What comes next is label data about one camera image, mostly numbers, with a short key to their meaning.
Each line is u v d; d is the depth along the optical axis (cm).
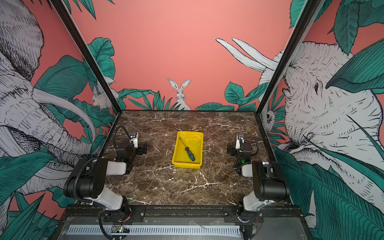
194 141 105
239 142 80
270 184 46
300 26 75
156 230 70
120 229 70
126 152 74
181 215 75
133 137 81
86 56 86
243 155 72
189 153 94
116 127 111
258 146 102
